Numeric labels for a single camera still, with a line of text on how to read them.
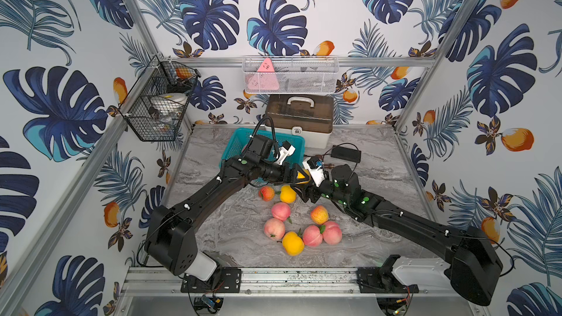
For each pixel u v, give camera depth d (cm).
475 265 41
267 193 90
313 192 67
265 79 90
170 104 80
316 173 66
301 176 71
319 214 84
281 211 84
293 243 78
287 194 88
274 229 79
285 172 68
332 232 78
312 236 78
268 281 76
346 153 110
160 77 92
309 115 106
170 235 42
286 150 73
